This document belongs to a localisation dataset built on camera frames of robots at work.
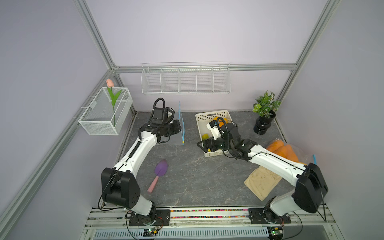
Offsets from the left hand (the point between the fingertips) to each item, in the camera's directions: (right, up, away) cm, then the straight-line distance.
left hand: (182, 127), depth 83 cm
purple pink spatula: (-14, -26, +8) cm, 31 cm away
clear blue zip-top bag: (+61, -13, +9) cm, 63 cm away
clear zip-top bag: (-1, +2, +3) cm, 4 cm away
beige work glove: (+46, -31, +2) cm, 55 cm away
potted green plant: (+49, +11, +4) cm, 50 cm away
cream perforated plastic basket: (+12, +6, +29) cm, 33 cm away
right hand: (+11, -7, -3) cm, 14 cm away
